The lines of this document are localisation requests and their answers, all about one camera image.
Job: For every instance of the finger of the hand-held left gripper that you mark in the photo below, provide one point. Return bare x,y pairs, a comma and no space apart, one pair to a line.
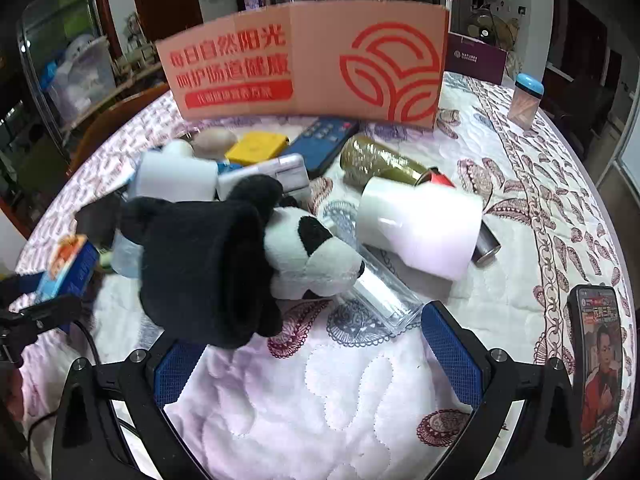
45,315

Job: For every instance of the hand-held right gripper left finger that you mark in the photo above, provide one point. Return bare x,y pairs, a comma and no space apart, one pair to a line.
172,375

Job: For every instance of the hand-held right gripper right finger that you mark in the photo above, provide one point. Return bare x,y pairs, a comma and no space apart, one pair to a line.
450,355

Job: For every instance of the panda plush toy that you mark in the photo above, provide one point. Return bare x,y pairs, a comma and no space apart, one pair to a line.
210,260

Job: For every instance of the printed cardboard box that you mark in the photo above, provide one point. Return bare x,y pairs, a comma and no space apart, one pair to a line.
320,60

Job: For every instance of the blue carton orange print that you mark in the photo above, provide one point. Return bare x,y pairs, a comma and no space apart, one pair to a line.
70,270

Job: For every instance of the clear plastic box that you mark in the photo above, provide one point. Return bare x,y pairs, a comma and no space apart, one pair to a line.
385,300

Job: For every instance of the red white metal can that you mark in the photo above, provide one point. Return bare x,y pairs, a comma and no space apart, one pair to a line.
487,247

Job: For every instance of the white cylindrical cup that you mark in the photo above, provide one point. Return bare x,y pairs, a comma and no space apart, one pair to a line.
420,225

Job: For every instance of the black smartphone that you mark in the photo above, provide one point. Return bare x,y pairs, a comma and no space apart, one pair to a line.
597,360

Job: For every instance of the wooden chair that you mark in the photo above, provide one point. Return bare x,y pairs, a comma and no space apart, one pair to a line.
110,120

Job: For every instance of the olive green bottle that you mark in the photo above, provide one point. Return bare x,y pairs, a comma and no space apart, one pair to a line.
380,160

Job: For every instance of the white power adapter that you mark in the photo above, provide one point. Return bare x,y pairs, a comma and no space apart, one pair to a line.
270,170

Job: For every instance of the beige egg-shaped stone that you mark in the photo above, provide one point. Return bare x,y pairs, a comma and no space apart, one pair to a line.
215,142

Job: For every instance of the clear storage bin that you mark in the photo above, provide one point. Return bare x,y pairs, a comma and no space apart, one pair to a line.
80,80

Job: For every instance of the yellow flat box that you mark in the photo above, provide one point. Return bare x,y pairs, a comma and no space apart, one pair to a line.
255,147

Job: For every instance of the blue remote control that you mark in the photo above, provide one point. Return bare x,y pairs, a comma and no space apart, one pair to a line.
320,145

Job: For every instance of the blue lid toothpick jar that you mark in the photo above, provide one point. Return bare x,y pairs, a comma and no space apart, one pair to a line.
525,105

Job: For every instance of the purple box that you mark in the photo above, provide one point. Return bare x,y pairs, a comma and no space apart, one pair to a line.
475,60

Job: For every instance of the standing fan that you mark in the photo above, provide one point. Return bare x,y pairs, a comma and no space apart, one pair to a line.
492,27

